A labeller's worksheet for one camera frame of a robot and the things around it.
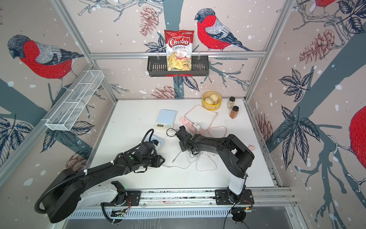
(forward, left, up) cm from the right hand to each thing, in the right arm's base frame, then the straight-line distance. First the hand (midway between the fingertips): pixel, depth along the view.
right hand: (185, 142), depth 94 cm
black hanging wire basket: (+39, +20, +33) cm, 55 cm away
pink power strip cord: (+17, -18, -1) cm, 24 cm away
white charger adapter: (+8, -7, +8) cm, 14 cm away
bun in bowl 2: (+39, -22, +5) cm, 45 cm away
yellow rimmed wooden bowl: (+32, -24, +3) cm, 40 cm away
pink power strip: (+13, -2, +2) cm, 14 cm away
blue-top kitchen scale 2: (+19, +16, 0) cm, 25 cm away
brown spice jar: (+23, -35, +5) cm, 42 cm away
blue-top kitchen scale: (-7, +15, +11) cm, 20 cm away
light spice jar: (+32, -34, +6) cm, 47 cm away
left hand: (-12, +12, +3) cm, 17 cm away
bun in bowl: (+35, -18, +5) cm, 39 cm away
